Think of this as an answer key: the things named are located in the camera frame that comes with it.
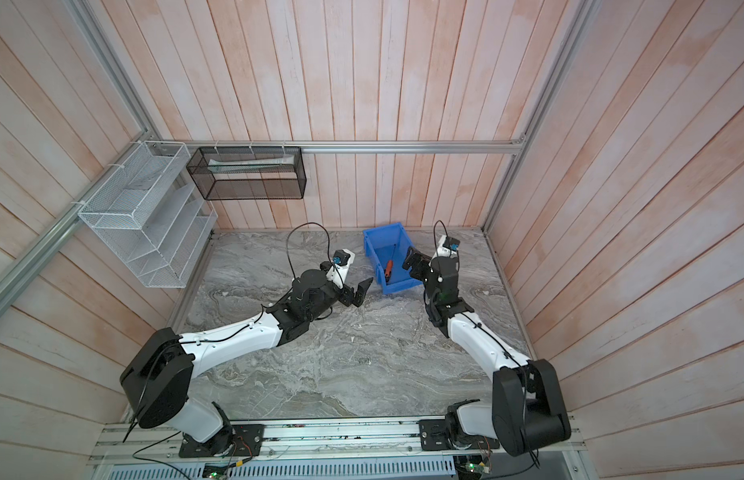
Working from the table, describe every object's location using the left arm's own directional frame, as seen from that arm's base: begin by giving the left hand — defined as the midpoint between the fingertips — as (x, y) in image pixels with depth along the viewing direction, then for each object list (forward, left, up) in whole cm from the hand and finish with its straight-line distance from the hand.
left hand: (360, 275), depth 80 cm
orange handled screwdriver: (+17, -10, -20) cm, 28 cm away
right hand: (+9, -18, +1) cm, 20 cm away
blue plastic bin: (+27, -6, -17) cm, 32 cm away
